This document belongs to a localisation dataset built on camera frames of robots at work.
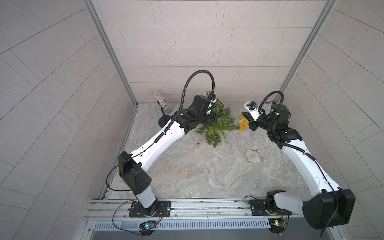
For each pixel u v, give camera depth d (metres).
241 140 0.96
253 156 0.86
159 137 0.46
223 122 0.74
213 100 0.63
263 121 0.63
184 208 0.72
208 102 0.56
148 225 0.65
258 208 0.71
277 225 0.68
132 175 0.40
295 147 0.48
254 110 0.62
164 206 0.71
